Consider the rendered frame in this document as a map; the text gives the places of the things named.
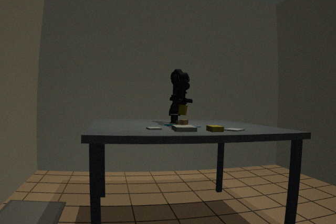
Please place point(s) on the yellow flat block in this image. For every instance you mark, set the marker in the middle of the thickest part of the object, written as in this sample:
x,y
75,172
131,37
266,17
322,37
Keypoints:
x,y
215,128

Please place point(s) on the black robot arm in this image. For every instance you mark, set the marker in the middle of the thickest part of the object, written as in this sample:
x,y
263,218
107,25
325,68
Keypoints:
x,y
180,81

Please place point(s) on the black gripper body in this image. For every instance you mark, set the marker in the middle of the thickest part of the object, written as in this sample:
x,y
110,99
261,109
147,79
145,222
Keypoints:
x,y
184,99

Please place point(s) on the olive yellow cup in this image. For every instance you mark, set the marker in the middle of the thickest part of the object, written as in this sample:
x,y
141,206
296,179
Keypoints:
x,y
182,109

